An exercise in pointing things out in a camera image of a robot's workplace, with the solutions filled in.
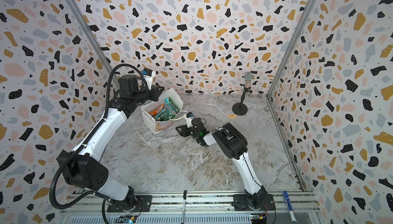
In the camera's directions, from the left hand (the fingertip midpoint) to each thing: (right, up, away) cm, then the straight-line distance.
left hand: (163, 84), depth 76 cm
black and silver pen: (+11, -56, 0) cm, 57 cm away
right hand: (+2, -22, +22) cm, 31 cm away
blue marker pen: (+61, -59, -3) cm, 85 cm away
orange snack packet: (-10, -15, +16) cm, 24 cm away
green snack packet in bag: (-2, -14, +22) cm, 26 cm away
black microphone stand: (+46, -12, +37) cm, 60 cm away
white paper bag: (-6, -22, +8) cm, 24 cm away
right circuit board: (+46, -63, -4) cm, 78 cm away
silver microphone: (+45, +6, +12) cm, 47 cm away
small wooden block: (+40, -17, +33) cm, 55 cm away
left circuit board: (-15, -63, -6) cm, 65 cm away
